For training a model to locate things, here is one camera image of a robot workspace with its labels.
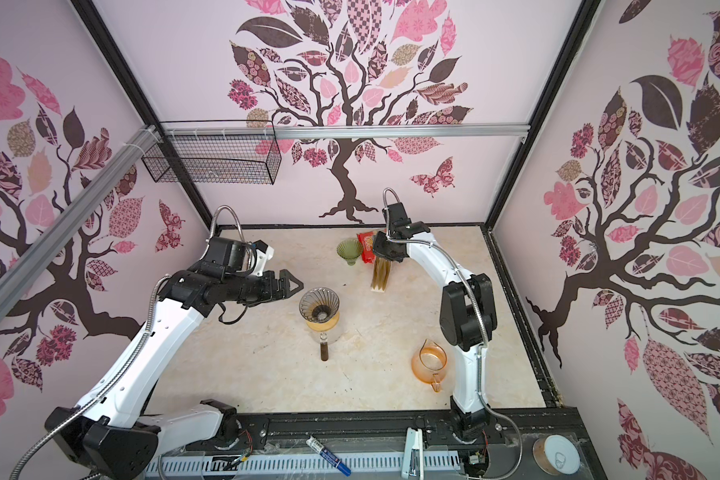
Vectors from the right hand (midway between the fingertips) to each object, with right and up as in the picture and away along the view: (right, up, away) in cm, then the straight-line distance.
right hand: (377, 246), depth 94 cm
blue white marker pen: (-13, -51, -25) cm, 58 cm away
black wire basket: (-53, +31, 0) cm, 62 cm away
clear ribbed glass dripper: (-17, -17, -11) cm, 26 cm away
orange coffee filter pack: (+2, -8, +6) cm, 10 cm away
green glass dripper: (-10, -1, +12) cm, 16 cm away
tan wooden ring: (-15, -23, -13) cm, 30 cm away
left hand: (-23, -12, -22) cm, 34 cm away
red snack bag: (-4, 0, +15) cm, 16 cm away
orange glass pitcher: (+15, -35, -9) cm, 39 cm away
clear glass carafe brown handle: (-15, -26, -15) cm, 33 cm away
